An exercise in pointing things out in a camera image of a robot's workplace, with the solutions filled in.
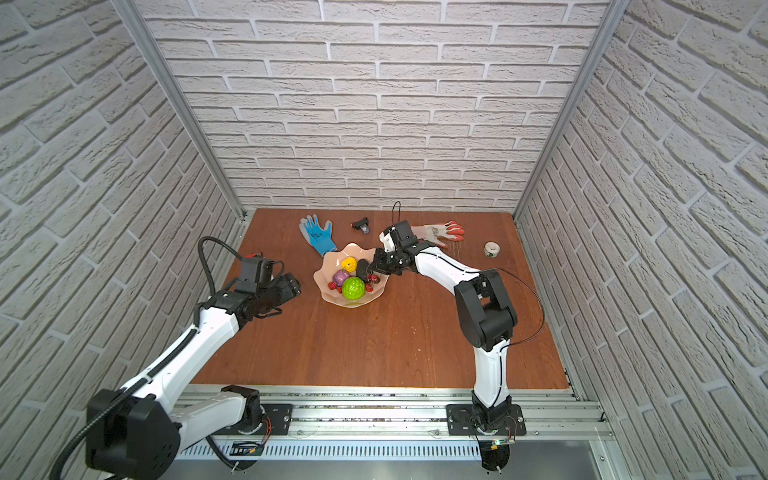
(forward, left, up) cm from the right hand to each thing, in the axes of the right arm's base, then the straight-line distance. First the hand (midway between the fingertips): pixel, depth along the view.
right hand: (370, 263), depth 92 cm
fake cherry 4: (-5, +1, -7) cm, 8 cm away
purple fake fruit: (0, +10, -5) cm, 12 cm away
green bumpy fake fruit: (-7, +6, -3) cm, 9 cm away
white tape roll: (+8, -44, -8) cm, 46 cm away
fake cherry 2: (-4, +11, -7) cm, 14 cm away
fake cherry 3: (-5, -1, -1) cm, 5 cm away
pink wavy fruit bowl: (+5, +13, -6) cm, 15 cm away
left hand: (-7, +23, +3) cm, 24 cm away
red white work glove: (+19, -27, -10) cm, 35 cm away
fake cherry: (-3, +13, -7) cm, 15 cm away
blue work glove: (+20, +19, -10) cm, 29 cm away
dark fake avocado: (+1, +3, -5) cm, 6 cm away
